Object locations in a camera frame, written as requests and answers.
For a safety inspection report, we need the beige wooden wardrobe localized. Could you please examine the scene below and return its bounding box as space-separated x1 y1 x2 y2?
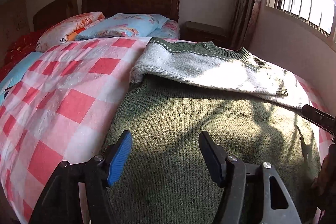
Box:
0 0 30 65

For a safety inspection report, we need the orange floral pillow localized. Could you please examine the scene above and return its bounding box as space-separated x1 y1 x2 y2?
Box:
35 11 105 52

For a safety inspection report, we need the pink checkered bed cover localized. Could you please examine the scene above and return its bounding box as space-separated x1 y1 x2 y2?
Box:
0 36 336 224

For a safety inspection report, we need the light blue floral pillow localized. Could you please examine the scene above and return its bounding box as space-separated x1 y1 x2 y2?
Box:
75 13 169 41

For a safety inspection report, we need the wooden nightstand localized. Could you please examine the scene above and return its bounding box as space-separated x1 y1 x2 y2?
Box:
180 21 231 48

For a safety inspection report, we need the light blue blanket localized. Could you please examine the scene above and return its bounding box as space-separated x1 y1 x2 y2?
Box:
1 52 42 103

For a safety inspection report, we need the green white knit sweater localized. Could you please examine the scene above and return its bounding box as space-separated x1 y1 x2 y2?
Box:
105 39 320 223

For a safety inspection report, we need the pink blue floral pillow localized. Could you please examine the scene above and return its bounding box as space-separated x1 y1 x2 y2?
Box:
147 20 180 39

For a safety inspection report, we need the red floral bedsheet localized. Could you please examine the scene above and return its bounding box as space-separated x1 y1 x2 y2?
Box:
1 28 47 81

